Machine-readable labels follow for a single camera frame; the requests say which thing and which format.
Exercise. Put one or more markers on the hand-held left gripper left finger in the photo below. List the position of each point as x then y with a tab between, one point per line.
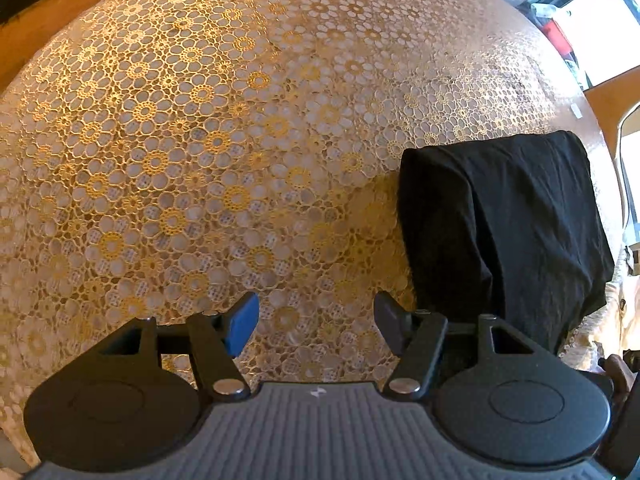
242	322

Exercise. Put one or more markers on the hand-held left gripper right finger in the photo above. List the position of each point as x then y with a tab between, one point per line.
392	320

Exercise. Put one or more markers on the black t-shirt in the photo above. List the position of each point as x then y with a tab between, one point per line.
500	220

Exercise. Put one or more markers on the floral lace tablecloth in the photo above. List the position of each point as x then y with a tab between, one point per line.
200	160

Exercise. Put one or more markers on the beige patterned cloth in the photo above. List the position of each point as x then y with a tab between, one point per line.
620	320

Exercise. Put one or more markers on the white curved frame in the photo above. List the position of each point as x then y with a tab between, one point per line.
621	170

